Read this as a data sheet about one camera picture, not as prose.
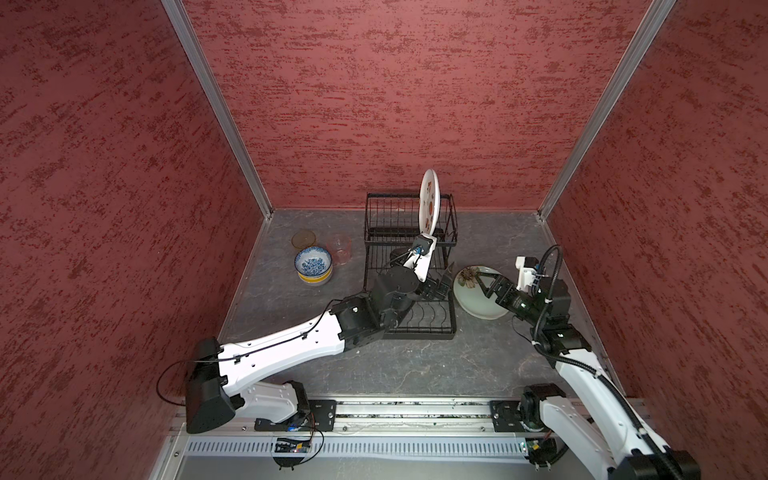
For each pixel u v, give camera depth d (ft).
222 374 1.30
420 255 1.77
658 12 2.31
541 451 2.34
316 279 3.06
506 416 2.43
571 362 1.74
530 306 2.18
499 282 2.28
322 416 2.47
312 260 3.20
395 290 1.51
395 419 2.48
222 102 2.88
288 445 2.39
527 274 2.36
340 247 3.46
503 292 2.28
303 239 3.56
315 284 3.16
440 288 1.96
